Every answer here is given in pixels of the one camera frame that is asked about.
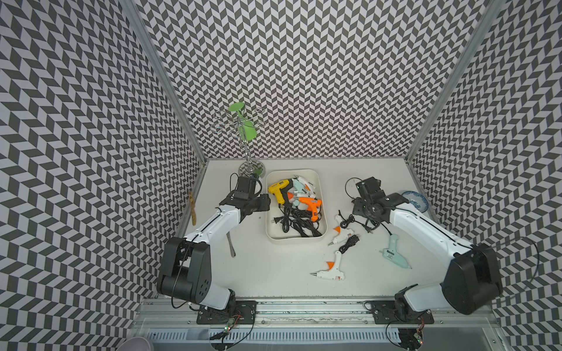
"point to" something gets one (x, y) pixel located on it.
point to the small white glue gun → (344, 233)
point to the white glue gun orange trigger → (309, 189)
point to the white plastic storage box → (298, 208)
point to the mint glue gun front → (391, 252)
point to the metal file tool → (230, 245)
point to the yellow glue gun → (275, 189)
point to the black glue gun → (285, 189)
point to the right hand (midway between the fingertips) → (362, 212)
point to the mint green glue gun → (297, 186)
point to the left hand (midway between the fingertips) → (265, 201)
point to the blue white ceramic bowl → (417, 201)
